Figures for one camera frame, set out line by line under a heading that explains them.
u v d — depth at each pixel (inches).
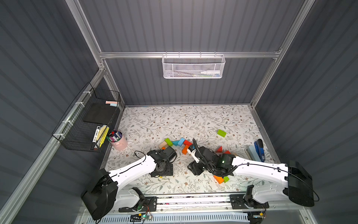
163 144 37.7
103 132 24.4
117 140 34.2
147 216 27.4
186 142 38.3
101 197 16.0
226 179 31.2
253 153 34.2
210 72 36.7
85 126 28.7
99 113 30.3
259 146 35.9
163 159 23.9
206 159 22.8
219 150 36.8
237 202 28.6
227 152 36.1
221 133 40.2
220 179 31.7
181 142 37.9
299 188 16.0
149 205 28.8
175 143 37.0
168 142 37.9
